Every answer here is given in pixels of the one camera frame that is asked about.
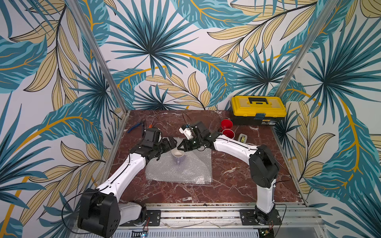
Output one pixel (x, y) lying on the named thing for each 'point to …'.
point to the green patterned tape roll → (242, 139)
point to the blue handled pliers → (133, 127)
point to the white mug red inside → (229, 133)
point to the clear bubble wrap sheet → (195, 167)
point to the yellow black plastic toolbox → (262, 110)
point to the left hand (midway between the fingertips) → (171, 146)
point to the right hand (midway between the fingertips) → (177, 147)
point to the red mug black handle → (225, 124)
